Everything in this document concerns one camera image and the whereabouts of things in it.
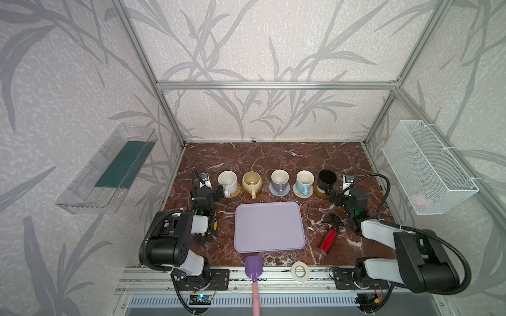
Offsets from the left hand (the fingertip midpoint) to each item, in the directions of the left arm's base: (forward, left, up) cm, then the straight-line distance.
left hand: (211, 177), depth 93 cm
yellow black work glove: (-28, -7, +7) cm, 30 cm away
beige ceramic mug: (+1, -19, -6) cm, 20 cm away
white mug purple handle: (+3, -33, -6) cm, 34 cm away
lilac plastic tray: (-20, -28, -9) cm, 36 cm away
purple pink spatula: (-38, -22, -7) cm, 44 cm away
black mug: (-2, -54, +3) cm, 55 cm away
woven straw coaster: (-3, -12, -8) cm, 15 cm away
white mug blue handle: (+1, -46, -2) cm, 46 cm away
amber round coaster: (-5, -54, -8) cm, 55 cm away
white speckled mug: (+1, -8, -4) cm, 9 cm away
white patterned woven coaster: (-1, -41, -8) cm, 42 cm away
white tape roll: (-41, -39, -8) cm, 57 cm away
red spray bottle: (-28, -52, -4) cm, 59 cm away
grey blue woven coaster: (-6, -32, -6) cm, 33 cm away
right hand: (-2, -63, 0) cm, 63 cm away
